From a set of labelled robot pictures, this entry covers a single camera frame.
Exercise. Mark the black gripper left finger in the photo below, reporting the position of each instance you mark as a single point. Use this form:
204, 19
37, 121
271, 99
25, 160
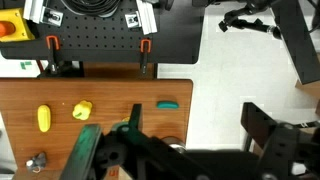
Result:
81, 150

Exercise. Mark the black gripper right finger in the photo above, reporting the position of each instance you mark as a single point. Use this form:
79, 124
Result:
256, 123

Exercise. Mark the small gray toy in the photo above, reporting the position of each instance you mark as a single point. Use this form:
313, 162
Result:
36, 161

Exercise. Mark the yellow toy corn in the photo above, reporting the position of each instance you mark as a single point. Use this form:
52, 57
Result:
44, 118

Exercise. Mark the teal toy cucumber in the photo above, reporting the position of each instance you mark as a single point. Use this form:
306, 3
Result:
167, 105

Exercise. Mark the black stand beam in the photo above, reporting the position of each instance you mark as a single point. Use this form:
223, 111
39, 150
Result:
296, 40

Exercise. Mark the orange black bar clamp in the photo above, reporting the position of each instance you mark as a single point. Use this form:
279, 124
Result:
145, 55
52, 55

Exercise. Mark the black perforated board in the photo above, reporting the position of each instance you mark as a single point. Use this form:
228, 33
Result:
100, 36

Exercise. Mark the fiducial tag plate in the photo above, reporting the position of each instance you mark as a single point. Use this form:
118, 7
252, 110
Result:
133, 20
53, 17

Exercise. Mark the yellow emergency stop button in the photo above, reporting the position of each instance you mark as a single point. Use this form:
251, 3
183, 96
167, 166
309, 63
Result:
13, 25

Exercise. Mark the aluminium extrusion bar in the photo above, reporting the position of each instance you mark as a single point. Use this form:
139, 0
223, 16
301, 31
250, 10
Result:
146, 16
33, 10

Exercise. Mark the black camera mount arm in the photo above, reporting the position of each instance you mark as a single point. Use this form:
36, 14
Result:
246, 20

